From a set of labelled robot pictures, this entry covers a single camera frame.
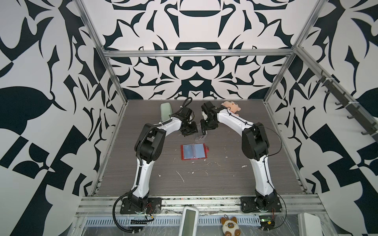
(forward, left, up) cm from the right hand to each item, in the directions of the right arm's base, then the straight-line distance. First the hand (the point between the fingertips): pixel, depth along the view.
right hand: (205, 126), depth 98 cm
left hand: (-1, +5, -2) cm, 6 cm away
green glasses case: (+17, +29, -3) cm, 33 cm away
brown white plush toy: (-54, -7, -2) cm, 54 cm away
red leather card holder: (-16, +9, -5) cm, 19 cm away
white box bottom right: (-53, -44, -5) cm, 69 cm away
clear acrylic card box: (-4, +4, -6) cm, 8 cm away
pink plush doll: (+16, -22, 0) cm, 27 cm away
